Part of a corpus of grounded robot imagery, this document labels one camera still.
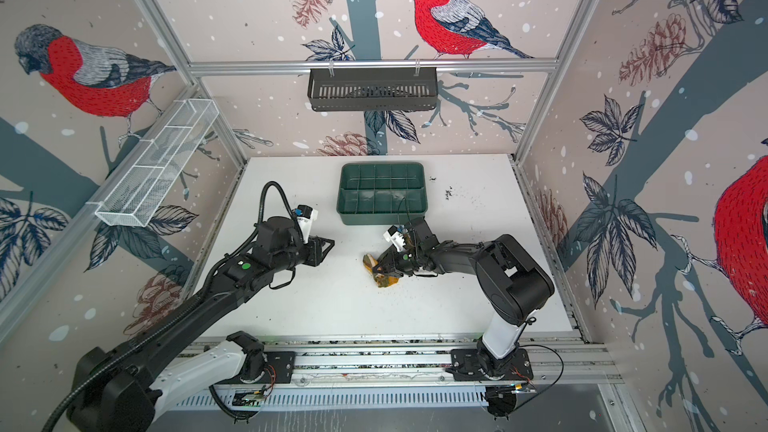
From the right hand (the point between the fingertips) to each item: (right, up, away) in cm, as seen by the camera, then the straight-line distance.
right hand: (375, 273), depth 86 cm
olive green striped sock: (+2, -1, -2) cm, 3 cm away
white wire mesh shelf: (-58, +32, -7) cm, 67 cm away
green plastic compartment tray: (+1, +23, +26) cm, 34 cm away
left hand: (-12, +11, -7) cm, 17 cm away
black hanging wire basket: (-5, +61, +21) cm, 64 cm away
